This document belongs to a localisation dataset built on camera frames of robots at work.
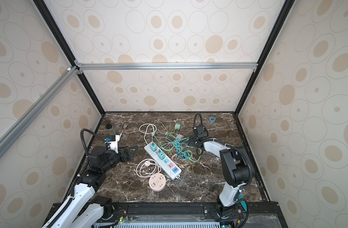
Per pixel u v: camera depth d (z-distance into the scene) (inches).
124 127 43.0
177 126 43.0
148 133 41.7
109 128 38.6
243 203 29.9
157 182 32.0
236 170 19.0
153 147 35.7
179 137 40.5
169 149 38.3
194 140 34.6
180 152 37.2
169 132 41.7
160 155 34.4
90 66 35.5
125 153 26.8
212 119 44.9
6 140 20.9
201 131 30.0
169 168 34.1
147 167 35.3
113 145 26.9
